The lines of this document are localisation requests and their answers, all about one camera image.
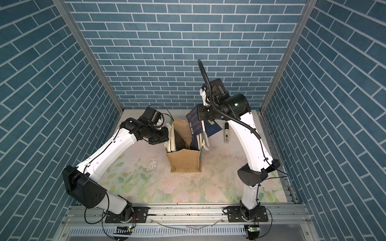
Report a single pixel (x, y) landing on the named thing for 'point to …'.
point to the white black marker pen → (226, 132)
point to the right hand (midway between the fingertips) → (200, 114)
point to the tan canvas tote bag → (185, 160)
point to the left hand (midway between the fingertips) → (174, 139)
